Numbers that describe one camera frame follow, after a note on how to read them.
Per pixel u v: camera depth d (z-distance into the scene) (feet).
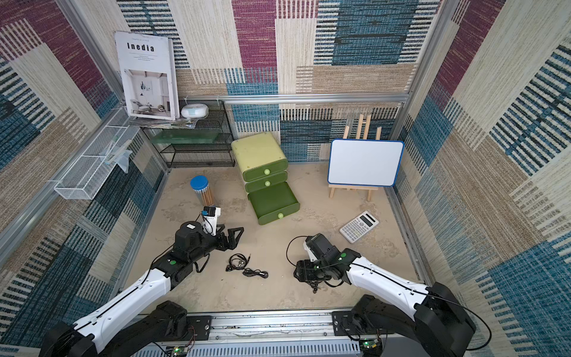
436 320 1.32
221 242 2.34
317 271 2.30
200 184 2.86
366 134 2.99
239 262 2.86
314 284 2.66
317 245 2.15
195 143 3.16
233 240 2.39
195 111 2.85
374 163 3.03
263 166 3.02
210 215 2.30
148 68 2.49
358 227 3.13
